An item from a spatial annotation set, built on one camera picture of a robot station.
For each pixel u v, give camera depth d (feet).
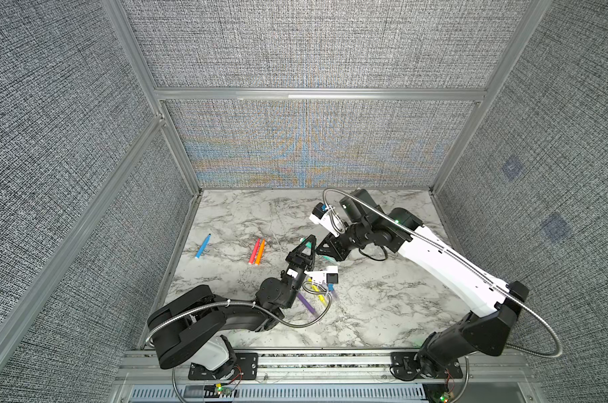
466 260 1.44
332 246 1.95
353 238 1.91
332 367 2.45
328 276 2.13
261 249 3.23
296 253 2.20
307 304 2.81
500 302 1.33
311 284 2.16
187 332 1.41
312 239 2.30
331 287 2.14
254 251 3.22
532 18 2.33
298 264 2.11
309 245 2.28
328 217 1.95
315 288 2.19
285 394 2.30
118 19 2.31
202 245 3.29
